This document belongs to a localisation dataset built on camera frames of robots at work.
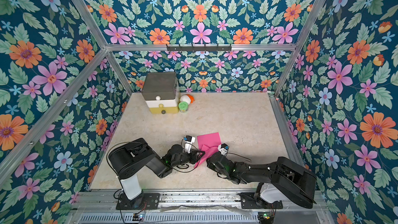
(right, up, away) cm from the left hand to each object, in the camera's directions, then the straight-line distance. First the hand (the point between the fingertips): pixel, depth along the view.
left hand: (206, 153), depth 85 cm
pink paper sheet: (+4, +7, +13) cm, 15 cm away
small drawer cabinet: (-28, +35, +8) cm, 46 cm away
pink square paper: (+2, +2, +6) cm, 6 cm away
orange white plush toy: (-14, +32, +26) cm, 44 cm away
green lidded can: (-16, +26, +21) cm, 37 cm away
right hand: (0, -4, -2) cm, 5 cm away
